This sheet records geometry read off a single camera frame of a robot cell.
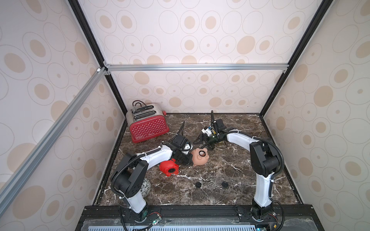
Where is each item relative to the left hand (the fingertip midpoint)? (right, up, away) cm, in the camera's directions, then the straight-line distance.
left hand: (196, 163), depth 85 cm
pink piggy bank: (+2, +4, 0) cm, 5 cm away
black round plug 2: (+1, -12, -2) cm, 12 cm away
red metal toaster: (-32, +25, +7) cm, 41 cm away
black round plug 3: (+16, -12, -2) cm, 20 cm away
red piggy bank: (-19, -1, -2) cm, 19 cm away
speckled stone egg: (-29, -13, -4) cm, 32 cm away
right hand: (+4, +11, +7) cm, 13 cm away
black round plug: (-15, -4, -1) cm, 15 cm away
